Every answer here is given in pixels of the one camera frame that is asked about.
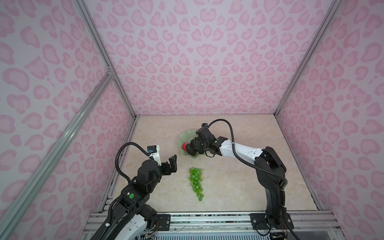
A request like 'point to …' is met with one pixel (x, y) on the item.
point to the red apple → (184, 146)
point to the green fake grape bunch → (195, 180)
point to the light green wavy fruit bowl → (185, 137)
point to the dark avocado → (190, 150)
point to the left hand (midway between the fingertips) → (168, 154)
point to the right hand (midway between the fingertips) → (198, 140)
